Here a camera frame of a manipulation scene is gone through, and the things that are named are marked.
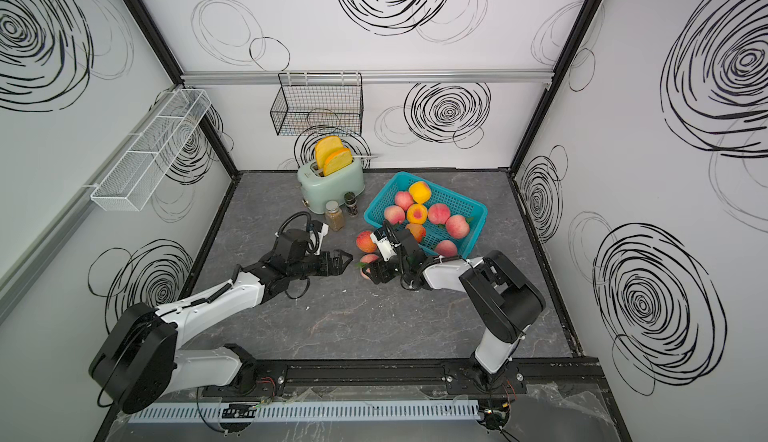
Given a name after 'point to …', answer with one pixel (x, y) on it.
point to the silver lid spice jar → (334, 215)
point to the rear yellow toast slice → (325, 146)
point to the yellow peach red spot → (420, 192)
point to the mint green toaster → (317, 189)
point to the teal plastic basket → (474, 212)
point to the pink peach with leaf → (366, 259)
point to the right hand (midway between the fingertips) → (372, 265)
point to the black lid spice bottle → (350, 201)
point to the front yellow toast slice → (337, 160)
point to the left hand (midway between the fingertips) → (341, 257)
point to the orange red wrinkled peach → (365, 242)
